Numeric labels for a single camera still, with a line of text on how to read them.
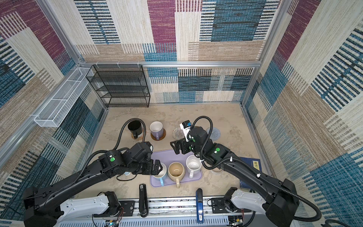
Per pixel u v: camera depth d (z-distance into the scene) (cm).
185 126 64
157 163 64
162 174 74
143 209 70
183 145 64
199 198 72
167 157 85
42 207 38
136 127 94
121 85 111
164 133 102
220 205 73
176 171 85
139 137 99
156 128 102
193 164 87
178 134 102
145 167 62
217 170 86
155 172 61
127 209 73
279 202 38
